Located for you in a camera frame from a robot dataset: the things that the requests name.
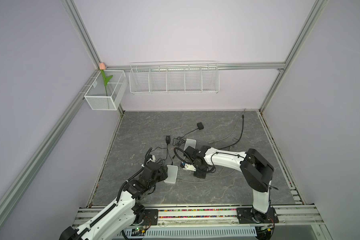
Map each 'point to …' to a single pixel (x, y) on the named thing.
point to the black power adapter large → (168, 141)
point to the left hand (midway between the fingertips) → (164, 170)
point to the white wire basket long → (176, 77)
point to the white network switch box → (190, 142)
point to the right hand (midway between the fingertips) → (200, 172)
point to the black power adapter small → (200, 126)
